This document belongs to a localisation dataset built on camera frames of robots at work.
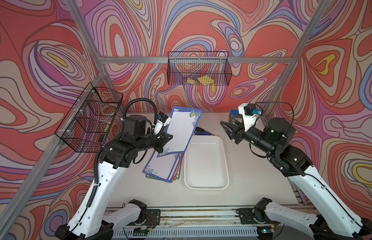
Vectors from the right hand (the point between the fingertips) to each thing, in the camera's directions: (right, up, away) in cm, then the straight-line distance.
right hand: (225, 123), depth 59 cm
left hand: (-22, -5, +4) cm, 23 cm away
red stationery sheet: (-22, -30, +28) cm, 47 cm away
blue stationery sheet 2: (-30, -27, +32) cm, 52 cm away
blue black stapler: (-6, -5, +45) cm, 46 cm away
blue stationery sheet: (-18, -1, +9) cm, 20 cm away
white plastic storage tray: (-4, -24, +33) cm, 41 cm away
